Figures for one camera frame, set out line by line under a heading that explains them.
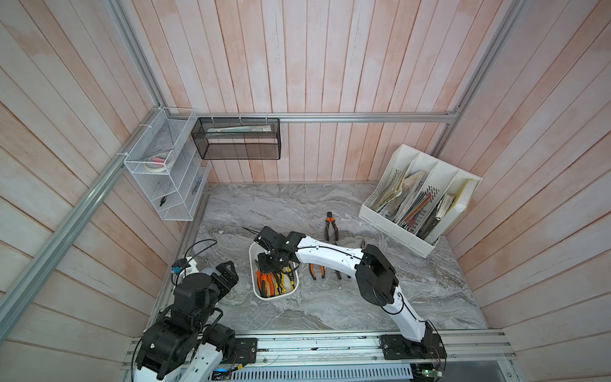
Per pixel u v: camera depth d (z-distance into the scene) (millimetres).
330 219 1048
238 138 1036
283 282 872
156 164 736
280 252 648
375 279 530
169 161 719
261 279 854
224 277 593
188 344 438
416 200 1032
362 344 780
